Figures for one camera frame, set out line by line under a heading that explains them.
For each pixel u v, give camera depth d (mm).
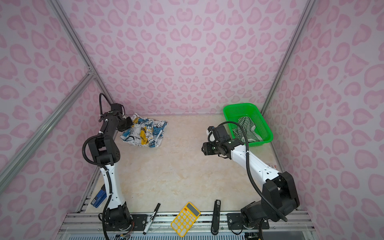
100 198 784
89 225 755
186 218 734
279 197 415
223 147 604
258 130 1070
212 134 730
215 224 715
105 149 642
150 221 730
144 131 1038
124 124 923
